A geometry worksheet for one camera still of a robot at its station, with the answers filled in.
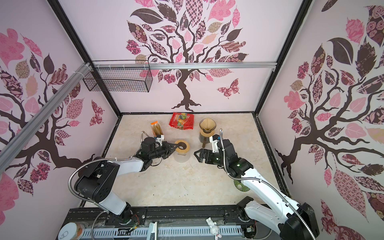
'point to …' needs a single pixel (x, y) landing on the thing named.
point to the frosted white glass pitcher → (182, 157)
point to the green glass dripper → (240, 186)
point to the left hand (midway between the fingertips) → (179, 147)
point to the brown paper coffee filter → (207, 124)
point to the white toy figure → (214, 229)
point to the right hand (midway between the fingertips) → (200, 152)
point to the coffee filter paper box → (156, 128)
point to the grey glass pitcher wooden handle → (203, 142)
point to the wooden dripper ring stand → (207, 135)
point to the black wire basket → (119, 79)
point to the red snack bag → (182, 121)
